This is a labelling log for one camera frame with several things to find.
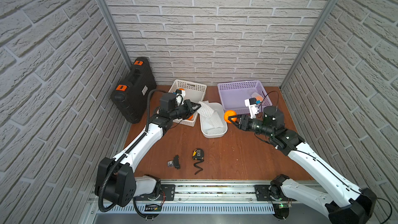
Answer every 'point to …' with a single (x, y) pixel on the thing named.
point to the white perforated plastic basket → (193, 92)
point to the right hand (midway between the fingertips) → (233, 118)
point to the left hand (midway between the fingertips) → (205, 104)
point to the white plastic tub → (219, 109)
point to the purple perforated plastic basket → (233, 94)
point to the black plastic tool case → (131, 97)
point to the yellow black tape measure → (198, 154)
